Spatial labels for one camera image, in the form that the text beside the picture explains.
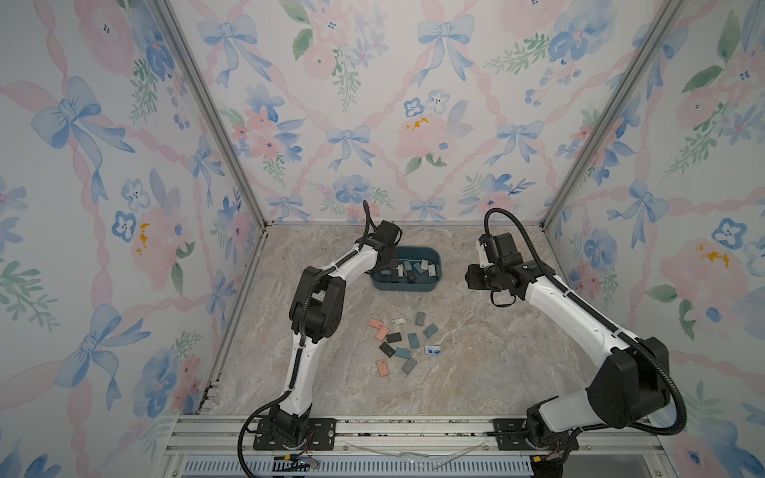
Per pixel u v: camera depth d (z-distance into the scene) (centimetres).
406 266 104
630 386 42
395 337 91
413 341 90
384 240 82
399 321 93
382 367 84
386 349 88
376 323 93
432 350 88
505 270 63
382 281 104
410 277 103
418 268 105
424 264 107
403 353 88
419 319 95
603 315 48
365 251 72
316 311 60
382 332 92
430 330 93
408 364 86
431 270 104
